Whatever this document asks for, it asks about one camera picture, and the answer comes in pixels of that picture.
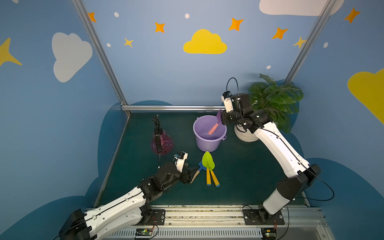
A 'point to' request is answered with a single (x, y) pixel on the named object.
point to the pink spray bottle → (161, 141)
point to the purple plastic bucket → (202, 125)
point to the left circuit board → (143, 233)
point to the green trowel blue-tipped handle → (215, 179)
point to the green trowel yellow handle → (207, 162)
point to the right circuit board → (269, 233)
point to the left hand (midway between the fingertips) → (193, 165)
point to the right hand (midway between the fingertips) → (224, 112)
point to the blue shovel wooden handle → (201, 167)
